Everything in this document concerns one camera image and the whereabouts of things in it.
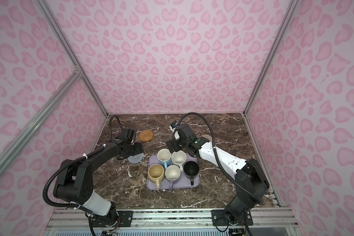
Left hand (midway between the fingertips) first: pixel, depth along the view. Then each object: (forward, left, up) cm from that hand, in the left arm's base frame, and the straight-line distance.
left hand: (138, 148), depth 92 cm
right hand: (-1, -23, +11) cm, 26 cm away
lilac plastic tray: (-20, -28, -6) cm, 35 cm away
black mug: (-14, -32, -2) cm, 35 cm away
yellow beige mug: (-14, -12, -6) cm, 19 cm away
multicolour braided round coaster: (+13, -46, -8) cm, 49 cm away
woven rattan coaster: (+14, -1, -7) cm, 16 cm away
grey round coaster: (-4, +3, -6) cm, 8 cm away
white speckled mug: (-5, -25, -5) cm, 26 cm away
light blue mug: (-5, -16, -2) cm, 17 cm away
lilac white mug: (-15, -21, -6) cm, 27 cm away
